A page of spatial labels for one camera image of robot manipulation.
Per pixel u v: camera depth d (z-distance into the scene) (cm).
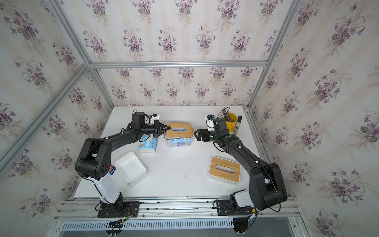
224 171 84
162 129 84
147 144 91
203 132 76
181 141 93
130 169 88
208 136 75
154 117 88
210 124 78
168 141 98
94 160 49
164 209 75
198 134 77
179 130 99
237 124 104
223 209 72
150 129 81
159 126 83
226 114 96
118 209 66
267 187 42
